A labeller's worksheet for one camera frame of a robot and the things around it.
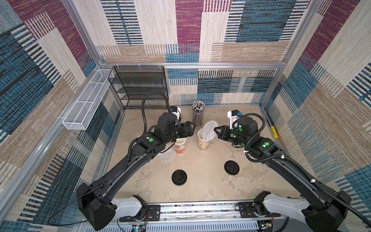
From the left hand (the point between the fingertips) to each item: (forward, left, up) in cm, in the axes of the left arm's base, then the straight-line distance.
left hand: (191, 126), depth 71 cm
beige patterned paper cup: (+1, -7, -20) cm, 21 cm away
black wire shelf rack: (+47, +42, -8) cm, 64 cm away
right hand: (-1, -12, -3) cm, 13 cm away
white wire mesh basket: (+18, +71, -13) cm, 74 cm away
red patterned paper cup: (-1, +6, -16) cm, 17 cm away
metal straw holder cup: (+24, -5, -11) cm, 27 cm away
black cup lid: (-15, +7, -28) cm, 33 cm away
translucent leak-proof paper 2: (0, -8, -5) cm, 10 cm away
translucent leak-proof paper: (0, +14, -30) cm, 33 cm away
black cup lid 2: (-10, -24, -28) cm, 38 cm away
